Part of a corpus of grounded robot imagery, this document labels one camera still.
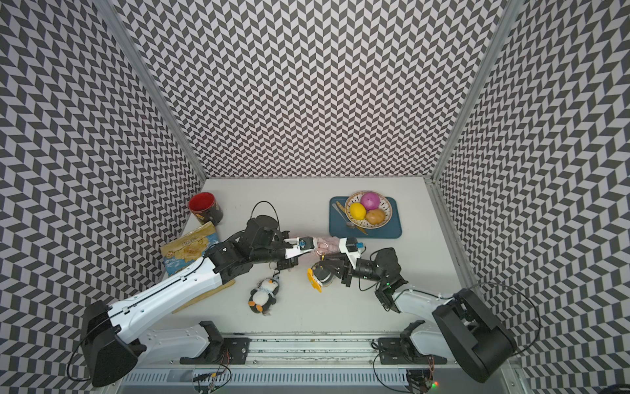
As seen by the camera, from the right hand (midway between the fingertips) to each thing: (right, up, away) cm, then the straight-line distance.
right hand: (322, 264), depth 73 cm
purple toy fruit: (+20, +19, +28) cm, 40 cm away
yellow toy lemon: (+14, +15, +26) cm, 33 cm away
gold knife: (+8, +16, +35) cm, 39 cm away
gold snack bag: (-51, +1, +18) cm, 54 cm away
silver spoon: (+10, +9, +29) cm, 32 cm away
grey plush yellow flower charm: (-1, -3, -1) cm, 4 cm away
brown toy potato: (+21, +12, +26) cm, 35 cm away
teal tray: (+28, +7, +25) cm, 38 cm away
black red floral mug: (-46, +16, +21) cm, 53 cm away
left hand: (-5, +5, 0) cm, 7 cm away
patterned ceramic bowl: (+27, +17, +31) cm, 45 cm away
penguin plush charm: (-20, -12, +4) cm, 23 cm away
